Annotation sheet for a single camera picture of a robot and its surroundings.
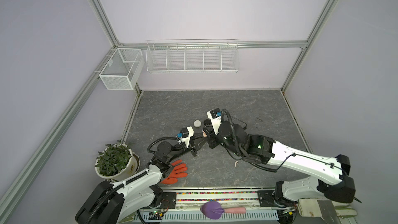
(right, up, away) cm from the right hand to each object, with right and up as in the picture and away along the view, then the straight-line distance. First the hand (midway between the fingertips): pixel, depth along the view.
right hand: (204, 129), depth 65 cm
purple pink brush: (+4, -38, +5) cm, 38 cm away
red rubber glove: (-17, -28, +14) cm, 35 cm away
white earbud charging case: (-5, -1, +32) cm, 32 cm away
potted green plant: (-40, -16, +4) cm, 43 cm away
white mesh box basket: (-55, +35, +39) cm, 76 cm away
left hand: (+2, -4, +4) cm, 6 cm away
